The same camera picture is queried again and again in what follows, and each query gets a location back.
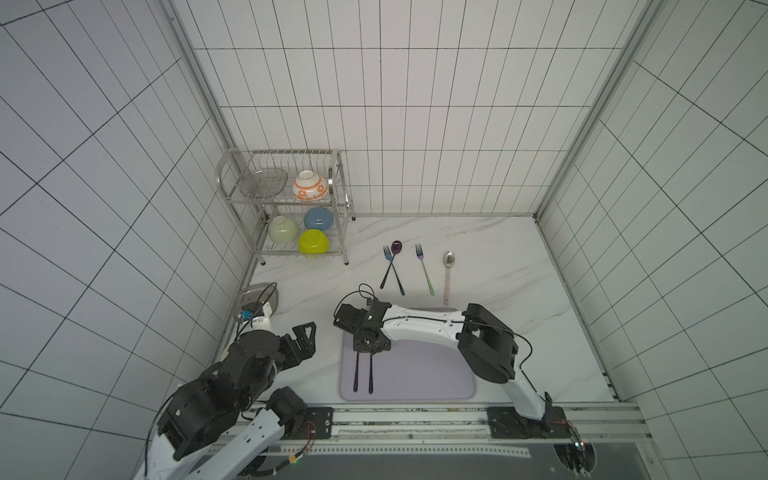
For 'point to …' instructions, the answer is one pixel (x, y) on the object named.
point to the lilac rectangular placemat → (410, 370)
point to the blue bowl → (318, 218)
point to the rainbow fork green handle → (420, 255)
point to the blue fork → (389, 256)
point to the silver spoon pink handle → (448, 261)
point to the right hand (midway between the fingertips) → (356, 353)
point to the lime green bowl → (313, 241)
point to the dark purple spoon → (371, 375)
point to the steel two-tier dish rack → (291, 202)
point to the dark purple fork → (355, 385)
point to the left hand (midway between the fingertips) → (294, 340)
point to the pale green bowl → (282, 229)
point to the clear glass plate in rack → (264, 182)
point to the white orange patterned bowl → (309, 186)
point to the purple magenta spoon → (396, 249)
